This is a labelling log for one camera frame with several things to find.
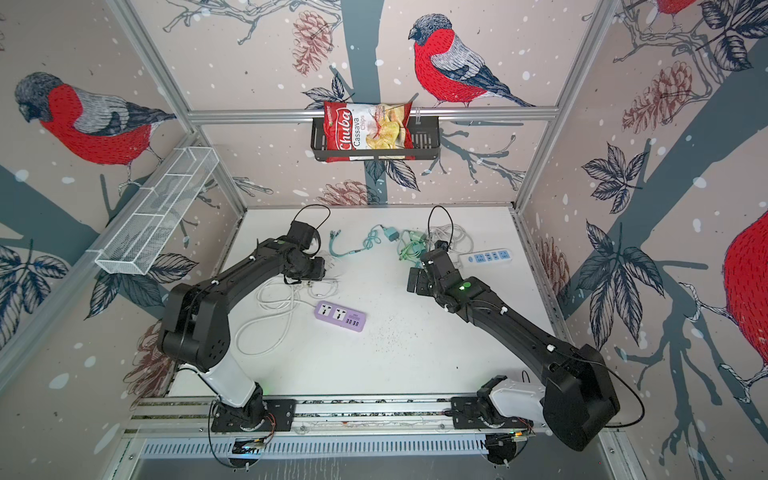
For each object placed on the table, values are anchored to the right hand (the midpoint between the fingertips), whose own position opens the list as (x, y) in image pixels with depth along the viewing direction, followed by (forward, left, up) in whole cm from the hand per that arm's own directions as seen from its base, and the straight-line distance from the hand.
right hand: (420, 282), depth 84 cm
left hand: (+5, +32, -3) cm, 32 cm away
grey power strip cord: (+27, -16, -15) cm, 35 cm away
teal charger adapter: (+27, +10, -11) cm, 31 cm away
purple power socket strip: (-6, +24, -10) cm, 27 cm away
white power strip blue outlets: (+19, -30, -12) cm, 37 cm away
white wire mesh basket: (-2, +71, +20) cm, 73 cm away
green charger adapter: (+21, 0, -11) cm, 24 cm away
